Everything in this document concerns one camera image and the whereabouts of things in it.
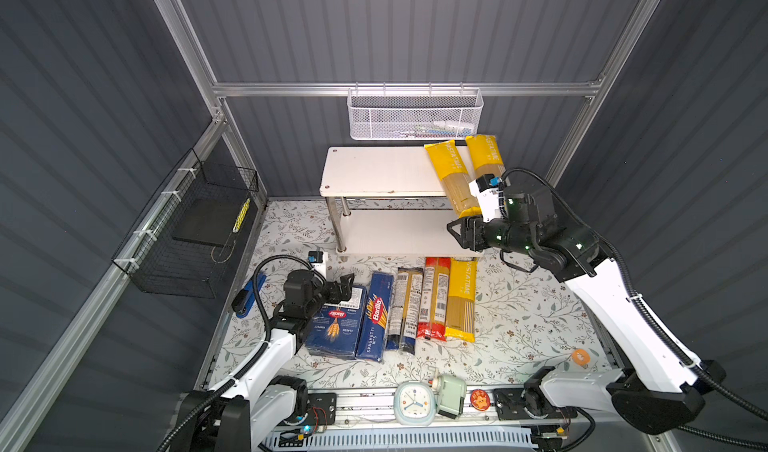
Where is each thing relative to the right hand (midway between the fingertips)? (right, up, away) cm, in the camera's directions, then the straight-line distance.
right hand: (458, 227), depth 66 cm
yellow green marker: (-55, +3, +12) cm, 56 cm away
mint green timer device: (-1, -41, +6) cm, 41 cm away
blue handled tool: (-61, -23, +27) cm, 71 cm away
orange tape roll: (+37, -36, +15) cm, 54 cm away
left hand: (-30, -14, +20) cm, 39 cm away
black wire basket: (-66, -4, +6) cm, 67 cm away
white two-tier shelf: (-27, +14, +13) cm, 33 cm away
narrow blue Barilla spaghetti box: (-20, -30, +17) cm, 40 cm away
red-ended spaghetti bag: (-3, -25, +22) cm, 34 cm away
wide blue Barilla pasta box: (-30, -28, +15) cm, 43 cm away
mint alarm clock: (-9, -43, +6) cm, 45 cm away
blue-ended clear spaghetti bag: (-11, -25, +23) cm, 36 cm away
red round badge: (+8, -44, +9) cm, 46 cm away
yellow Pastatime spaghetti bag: (+7, -22, +25) cm, 34 cm away
